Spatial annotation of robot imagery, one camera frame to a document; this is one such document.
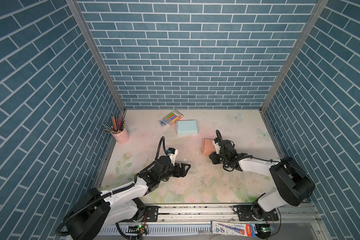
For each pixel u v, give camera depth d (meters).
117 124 0.96
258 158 0.57
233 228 0.69
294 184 0.45
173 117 1.15
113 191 0.48
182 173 0.73
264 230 0.70
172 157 0.75
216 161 0.82
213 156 0.83
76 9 0.71
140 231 0.71
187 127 1.06
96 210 0.41
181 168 0.74
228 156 0.72
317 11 0.72
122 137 0.96
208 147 0.95
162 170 0.64
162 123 1.10
